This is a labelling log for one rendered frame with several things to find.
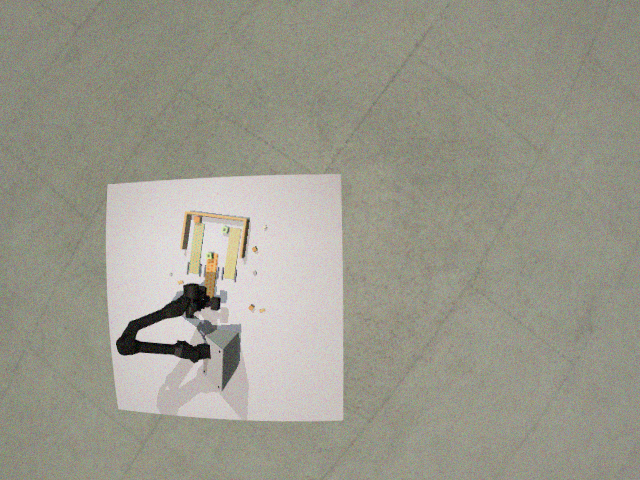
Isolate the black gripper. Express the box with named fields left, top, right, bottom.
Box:
left=196, top=295, right=221, bottom=312

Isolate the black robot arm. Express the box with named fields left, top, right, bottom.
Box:
left=116, top=283, right=211, bottom=363

